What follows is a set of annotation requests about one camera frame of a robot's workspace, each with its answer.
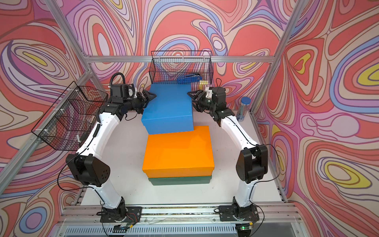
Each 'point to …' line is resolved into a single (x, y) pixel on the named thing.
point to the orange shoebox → (178, 154)
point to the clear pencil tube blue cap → (245, 101)
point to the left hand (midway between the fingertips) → (156, 99)
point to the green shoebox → (180, 180)
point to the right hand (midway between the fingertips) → (186, 100)
